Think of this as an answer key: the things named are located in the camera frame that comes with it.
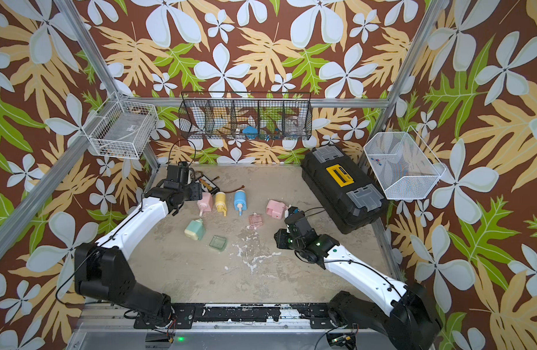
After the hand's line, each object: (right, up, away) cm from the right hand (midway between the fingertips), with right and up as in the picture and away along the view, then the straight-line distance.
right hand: (274, 235), depth 81 cm
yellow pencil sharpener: (-24, +12, +15) cm, 30 cm away
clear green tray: (-24, -5, +10) cm, 26 cm away
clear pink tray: (-8, +3, +18) cm, 20 cm away
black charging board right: (-34, +19, +31) cm, 50 cm away
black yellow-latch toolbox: (+28, +17, +6) cm, 34 cm away
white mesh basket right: (+51, +26, +2) cm, 57 cm away
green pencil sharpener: (-32, +1, +7) cm, 33 cm away
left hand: (-33, +19, +7) cm, 39 cm away
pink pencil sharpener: (-31, +10, +15) cm, 36 cm away
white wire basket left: (-60, +41, +4) cm, 72 cm away
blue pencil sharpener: (-15, +11, +16) cm, 24 cm away
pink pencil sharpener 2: (+1, +8, +17) cm, 19 cm away
